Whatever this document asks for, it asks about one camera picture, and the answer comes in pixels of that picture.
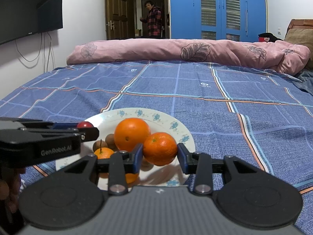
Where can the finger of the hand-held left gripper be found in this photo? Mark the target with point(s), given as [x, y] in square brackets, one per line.
[89, 134]
[63, 126]

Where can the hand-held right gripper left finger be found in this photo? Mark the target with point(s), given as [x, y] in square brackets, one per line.
[137, 158]

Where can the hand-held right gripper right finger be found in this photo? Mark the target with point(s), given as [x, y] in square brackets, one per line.
[183, 158]

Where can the red cherry tomato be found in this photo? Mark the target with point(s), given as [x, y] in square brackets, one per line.
[85, 124]

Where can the brown longan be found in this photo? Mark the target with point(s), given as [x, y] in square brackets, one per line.
[110, 141]
[146, 166]
[100, 145]

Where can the small mandarin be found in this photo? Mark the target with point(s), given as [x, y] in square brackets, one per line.
[104, 153]
[131, 178]

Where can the bumpy orange tangerine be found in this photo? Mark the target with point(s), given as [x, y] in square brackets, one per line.
[160, 149]

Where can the large smooth orange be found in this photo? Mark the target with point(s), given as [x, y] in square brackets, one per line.
[132, 133]

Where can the white floral-rim plate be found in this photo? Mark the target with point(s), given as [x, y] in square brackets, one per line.
[168, 124]

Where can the person's left hand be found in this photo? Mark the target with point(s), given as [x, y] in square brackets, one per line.
[9, 191]

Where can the blue plaid bed sheet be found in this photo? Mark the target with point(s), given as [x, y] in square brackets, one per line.
[207, 102]

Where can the pink floral duvet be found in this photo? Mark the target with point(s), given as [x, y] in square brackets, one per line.
[159, 50]

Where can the cardboard box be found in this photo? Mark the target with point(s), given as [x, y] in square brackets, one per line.
[138, 33]

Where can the brown wooden door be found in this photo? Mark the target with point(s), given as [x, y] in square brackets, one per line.
[118, 9]

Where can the grey-blue quilt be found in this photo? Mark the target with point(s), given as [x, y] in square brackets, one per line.
[305, 82]

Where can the black and red garment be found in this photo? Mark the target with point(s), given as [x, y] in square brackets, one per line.
[269, 37]

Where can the blue wardrobe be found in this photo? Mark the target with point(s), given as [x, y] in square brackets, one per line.
[215, 9]

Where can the brown pillow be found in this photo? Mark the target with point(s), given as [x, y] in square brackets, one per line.
[300, 40]

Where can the orange wooden headboard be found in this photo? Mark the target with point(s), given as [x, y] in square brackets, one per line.
[302, 24]

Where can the black wall television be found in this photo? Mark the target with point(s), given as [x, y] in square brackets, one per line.
[27, 14]

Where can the white wall outlet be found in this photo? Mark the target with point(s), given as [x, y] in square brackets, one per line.
[279, 31]

